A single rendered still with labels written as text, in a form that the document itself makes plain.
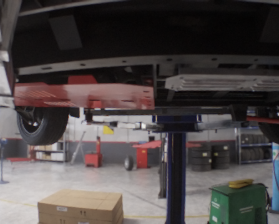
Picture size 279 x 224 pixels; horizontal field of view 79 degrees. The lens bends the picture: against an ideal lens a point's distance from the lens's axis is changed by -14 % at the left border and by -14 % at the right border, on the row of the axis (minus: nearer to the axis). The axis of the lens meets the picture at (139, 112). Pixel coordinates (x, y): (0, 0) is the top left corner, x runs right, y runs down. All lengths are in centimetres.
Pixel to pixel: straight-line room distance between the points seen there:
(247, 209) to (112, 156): 867
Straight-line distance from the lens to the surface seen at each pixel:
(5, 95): 58
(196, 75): 79
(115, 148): 1037
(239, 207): 244
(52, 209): 292
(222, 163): 863
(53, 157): 1115
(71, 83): 93
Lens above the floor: 137
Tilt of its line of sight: 8 degrees up
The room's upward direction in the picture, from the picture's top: straight up
